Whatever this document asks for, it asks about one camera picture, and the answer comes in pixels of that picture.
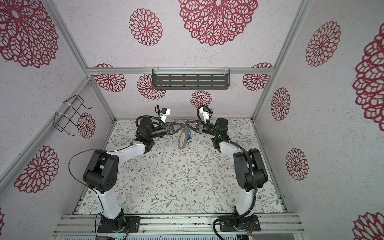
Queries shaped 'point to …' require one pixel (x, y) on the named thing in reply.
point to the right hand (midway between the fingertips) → (185, 123)
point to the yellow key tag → (189, 139)
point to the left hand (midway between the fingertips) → (184, 127)
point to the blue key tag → (190, 137)
